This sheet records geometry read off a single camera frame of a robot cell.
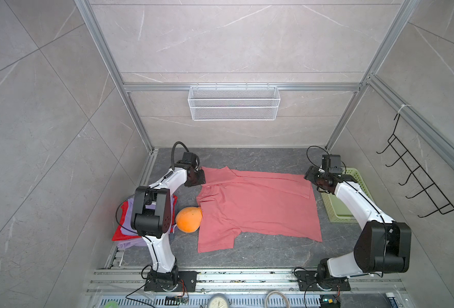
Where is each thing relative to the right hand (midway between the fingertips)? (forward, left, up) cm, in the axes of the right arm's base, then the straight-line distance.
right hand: (311, 172), depth 90 cm
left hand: (+5, +54, -7) cm, 54 cm away
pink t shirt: (-7, +38, -14) cm, 41 cm away
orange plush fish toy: (-19, +57, -7) cm, 61 cm away
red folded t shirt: (-26, +86, -6) cm, 90 cm away
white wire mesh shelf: (+36, +36, +16) cm, 53 cm away
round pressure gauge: (-48, +44, -9) cm, 66 cm away
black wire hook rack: (-24, -29, +17) cm, 41 cm away
